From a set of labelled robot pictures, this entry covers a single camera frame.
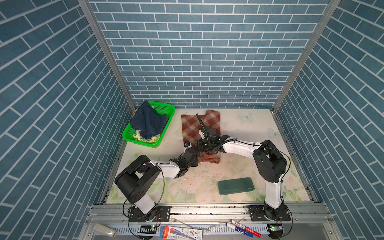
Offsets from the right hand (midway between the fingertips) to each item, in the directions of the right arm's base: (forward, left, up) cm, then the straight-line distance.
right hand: (193, 146), depth 92 cm
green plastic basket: (+32, +29, 0) cm, 43 cm away
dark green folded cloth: (-20, -25, -7) cm, 33 cm away
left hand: (-5, -2, -6) cm, 8 cm away
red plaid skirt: (+18, +4, -5) cm, 19 cm away
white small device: (-46, +34, -3) cm, 57 cm away
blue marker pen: (-40, -26, -6) cm, 48 cm away
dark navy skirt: (+14, +32, +5) cm, 35 cm away
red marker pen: (-39, -29, -6) cm, 49 cm away
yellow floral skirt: (+5, +39, 0) cm, 39 cm away
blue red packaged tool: (-44, +4, -5) cm, 44 cm away
